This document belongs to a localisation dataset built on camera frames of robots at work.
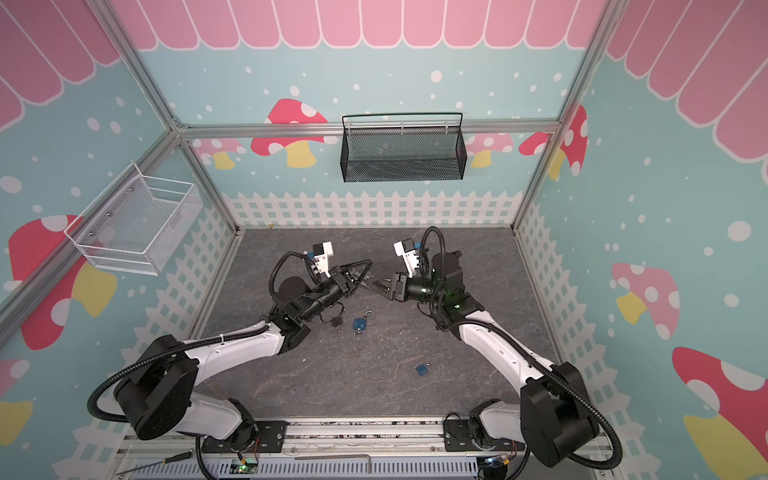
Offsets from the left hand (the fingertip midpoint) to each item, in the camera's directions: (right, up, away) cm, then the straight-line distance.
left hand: (375, 269), depth 72 cm
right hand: (-1, -3, -1) cm, 4 cm away
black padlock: (-13, -18, +23) cm, 32 cm away
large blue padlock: (-6, -18, +23) cm, 30 cm away
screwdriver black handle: (-50, -46, -1) cm, 68 cm away
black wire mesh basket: (-3, +35, +21) cm, 40 cm away
